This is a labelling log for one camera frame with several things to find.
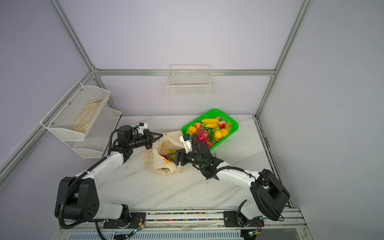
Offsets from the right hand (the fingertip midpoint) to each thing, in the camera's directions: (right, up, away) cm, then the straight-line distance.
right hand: (171, 154), depth 75 cm
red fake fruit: (-2, 0, -5) cm, 5 cm away
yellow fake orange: (+10, +13, +23) cm, 28 cm away
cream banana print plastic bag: (-6, +5, +4) cm, 9 cm away
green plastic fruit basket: (+27, +25, +37) cm, 52 cm away
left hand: (-6, +10, +5) cm, 12 cm away
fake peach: (+14, +15, +27) cm, 34 cm away
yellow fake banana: (+23, +19, +32) cm, 44 cm away
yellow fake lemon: (+27, +9, +21) cm, 36 cm away
